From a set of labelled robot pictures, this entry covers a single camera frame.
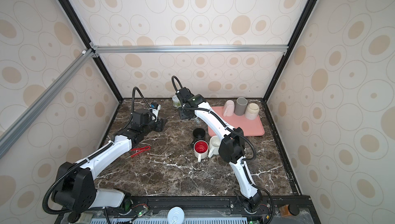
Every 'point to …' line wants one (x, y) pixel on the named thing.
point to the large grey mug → (240, 107)
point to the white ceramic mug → (214, 146)
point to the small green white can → (176, 101)
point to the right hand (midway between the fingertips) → (185, 114)
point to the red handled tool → (142, 149)
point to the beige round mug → (252, 111)
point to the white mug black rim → (201, 148)
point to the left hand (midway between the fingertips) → (166, 116)
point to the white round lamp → (176, 215)
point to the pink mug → (229, 107)
